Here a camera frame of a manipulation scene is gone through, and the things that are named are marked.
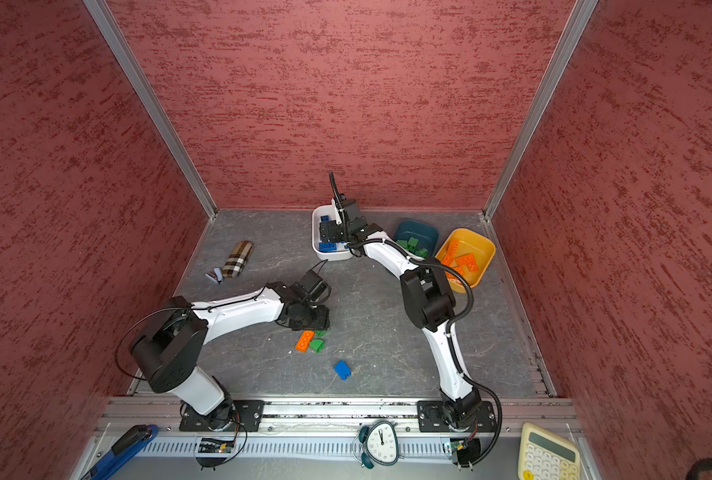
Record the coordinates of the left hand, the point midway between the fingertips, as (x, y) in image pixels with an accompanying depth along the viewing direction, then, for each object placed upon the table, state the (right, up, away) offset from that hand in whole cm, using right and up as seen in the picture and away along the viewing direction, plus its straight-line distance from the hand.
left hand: (319, 329), depth 88 cm
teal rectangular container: (+38, +29, +25) cm, 54 cm away
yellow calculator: (+57, -23, -20) cm, 64 cm away
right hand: (+3, +31, +11) cm, 33 cm away
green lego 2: (+1, -1, -1) cm, 2 cm away
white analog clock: (+18, -20, -21) cm, 34 cm away
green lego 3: (+31, +25, +16) cm, 43 cm away
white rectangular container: (+6, +23, +14) cm, 27 cm away
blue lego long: (0, +25, +19) cm, 31 cm away
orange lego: (-4, -3, 0) cm, 5 cm away
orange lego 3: (+44, +20, +19) cm, 52 cm away
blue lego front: (+7, -10, -5) cm, 13 cm away
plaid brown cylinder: (-32, +20, +15) cm, 40 cm away
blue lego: (-2, +36, +29) cm, 46 cm away
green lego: (0, -4, -3) cm, 5 cm away
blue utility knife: (-42, -22, -21) cm, 52 cm away
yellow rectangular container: (+51, +26, +21) cm, 61 cm away
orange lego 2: (+51, +20, +16) cm, 57 cm away
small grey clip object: (-37, +15, +12) cm, 42 cm away
